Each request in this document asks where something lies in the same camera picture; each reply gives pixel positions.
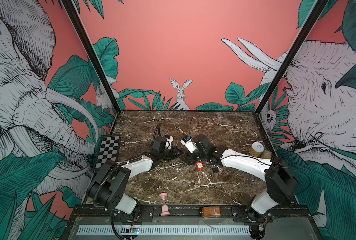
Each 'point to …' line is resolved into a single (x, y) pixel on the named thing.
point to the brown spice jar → (266, 154)
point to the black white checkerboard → (108, 150)
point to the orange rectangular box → (211, 211)
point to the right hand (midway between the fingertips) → (182, 154)
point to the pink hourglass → (165, 211)
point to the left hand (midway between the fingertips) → (184, 150)
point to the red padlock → (199, 165)
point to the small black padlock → (215, 170)
